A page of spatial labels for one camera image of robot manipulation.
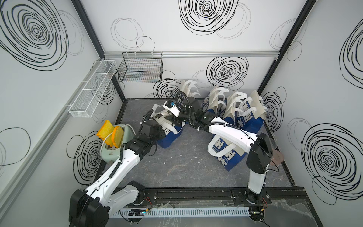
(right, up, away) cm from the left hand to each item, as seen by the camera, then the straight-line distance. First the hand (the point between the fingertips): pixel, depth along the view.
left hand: (161, 128), depth 80 cm
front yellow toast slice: (-23, -3, -6) cm, 24 cm away
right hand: (+4, +9, -4) cm, 10 cm away
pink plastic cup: (+70, -18, +5) cm, 72 cm away
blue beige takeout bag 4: (+55, +7, +8) cm, 56 cm away
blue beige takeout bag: (+16, +25, +11) cm, 32 cm away
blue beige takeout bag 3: (+41, +8, +1) cm, 42 cm away
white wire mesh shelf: (-38, +14, -8) cm, 41 cm away
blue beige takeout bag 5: (+37, -12, -6) cm, 39 cm away
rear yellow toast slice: (-29, 0, -4) cm, 30 cm away
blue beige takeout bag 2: (+32, +16, +5) cm, 36 cm away
